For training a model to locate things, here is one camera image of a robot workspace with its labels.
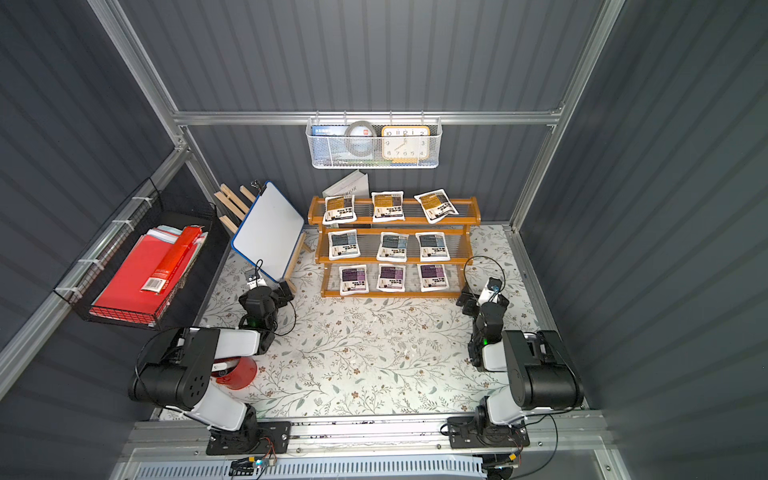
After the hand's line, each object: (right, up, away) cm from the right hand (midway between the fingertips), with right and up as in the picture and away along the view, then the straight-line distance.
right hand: (482, 287), depth 90 cm
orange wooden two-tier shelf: (-3, +19, +21) cm, 29 cm away
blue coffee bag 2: (-27, +12, +4) cm, 30 cm away
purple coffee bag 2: (-41, +1, +12) cm, 43 cm away
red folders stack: (-86, +5, -18) cm, 88 cm away
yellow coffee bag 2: (-29, +24, -5) cm, 38 cm away
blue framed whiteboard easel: (-67, +17, +5) cm, 69 cm away
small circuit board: (-63, -42, -17) cm, 78 cm away
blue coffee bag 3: (-43, +13, +4) cm, 45 cm away
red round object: (-69, -24, -7) cm, 73 cm away
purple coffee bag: (-14, +2, +12) cm, 18 cm away
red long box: (-83, +4, -20) cm, 85 cm away
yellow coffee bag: (-42, +23, -7) cm, 49 cm away
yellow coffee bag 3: (-15, +24, -7) cm, 29 cm away
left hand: (-66, +1, +3) cm, 66 cm away
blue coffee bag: (-15, +12, +2) cm, 19 cm away
